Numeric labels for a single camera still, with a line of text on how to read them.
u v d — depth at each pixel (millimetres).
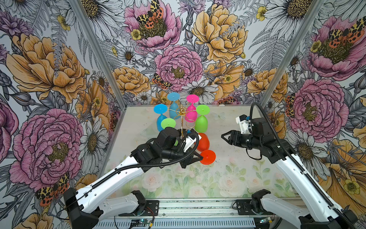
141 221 712
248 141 591
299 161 456
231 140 631
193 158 558
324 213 377
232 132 635
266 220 713
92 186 403
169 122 725
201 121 830
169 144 518
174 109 794
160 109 787
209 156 630
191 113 861
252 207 717
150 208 732
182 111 781
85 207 381
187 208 760
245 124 652
